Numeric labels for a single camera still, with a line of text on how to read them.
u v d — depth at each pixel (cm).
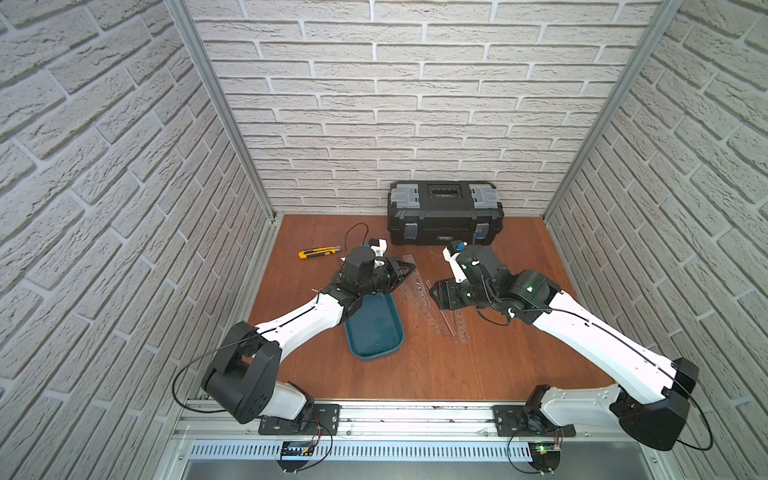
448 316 92
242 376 42
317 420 73
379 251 77
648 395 40
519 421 74
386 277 71
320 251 108
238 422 42
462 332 90
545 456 70
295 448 73
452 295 61
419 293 76
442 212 98
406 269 77
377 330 113
